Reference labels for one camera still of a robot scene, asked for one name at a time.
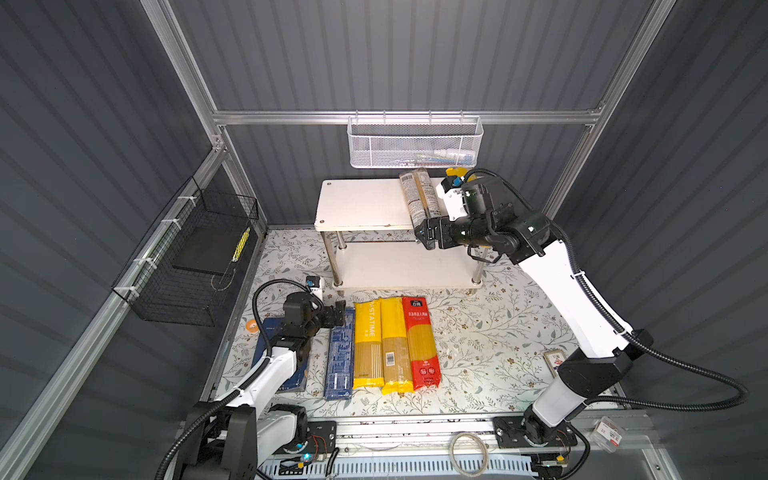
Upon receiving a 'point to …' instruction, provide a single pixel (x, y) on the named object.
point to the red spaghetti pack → (424, 357)
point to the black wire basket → (183, 272)
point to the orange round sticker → (252, 326)
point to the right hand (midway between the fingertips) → (434, 227)
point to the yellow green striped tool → (241, 244)
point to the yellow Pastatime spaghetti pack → (368, 359)
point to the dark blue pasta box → (298, 380)
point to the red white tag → (607, 434)
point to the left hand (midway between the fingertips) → (332, 302)
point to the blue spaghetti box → (339, 368)
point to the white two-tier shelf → (371, 240)
